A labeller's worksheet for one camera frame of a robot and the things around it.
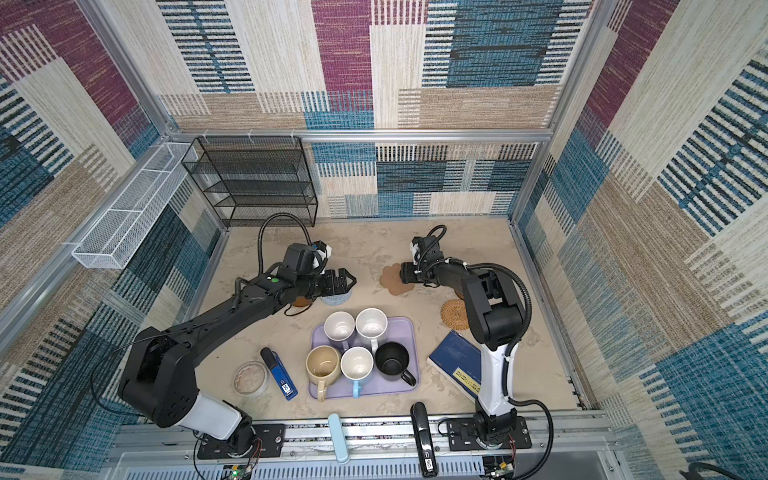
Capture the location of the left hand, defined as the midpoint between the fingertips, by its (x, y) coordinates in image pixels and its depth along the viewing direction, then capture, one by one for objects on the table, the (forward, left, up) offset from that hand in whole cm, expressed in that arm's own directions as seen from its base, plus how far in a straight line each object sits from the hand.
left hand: (346, 278), depth 85 cm
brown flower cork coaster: (+9, -13, -14) cm, 21 cm away
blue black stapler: (-22, +18, -13) cm, 31 cm away
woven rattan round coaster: (-4, -32, -16) cm, 36 cm away
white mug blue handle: (-19, -3, -13) cm, 24 cm away
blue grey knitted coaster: (+2, +5, -16) cm, 17 cm away
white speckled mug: (-7, -6, -14) cm, 17 cm away
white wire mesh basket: (+1, +53, +18) cm, 56 cm away
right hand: (+10, -19, -14) cm, 25 cm away
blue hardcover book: (-18, -32, -15) cm, 40 cm away
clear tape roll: (-22, +27, -16) cm, 38 cm away
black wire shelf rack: (+40, +35, +3) cm, 54 cm away
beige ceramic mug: (-19, +7, -15) cm, 25 cm away
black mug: (-19, -12, -15) cm, 27 cm away
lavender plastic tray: (-9, -15, -16) cm, 24 cm away
